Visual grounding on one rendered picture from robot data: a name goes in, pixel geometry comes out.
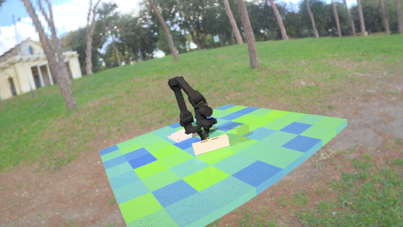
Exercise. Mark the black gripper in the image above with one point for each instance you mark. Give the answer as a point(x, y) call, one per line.
point(197, 129)

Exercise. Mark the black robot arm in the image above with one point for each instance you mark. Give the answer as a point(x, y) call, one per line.
point(194, 97)

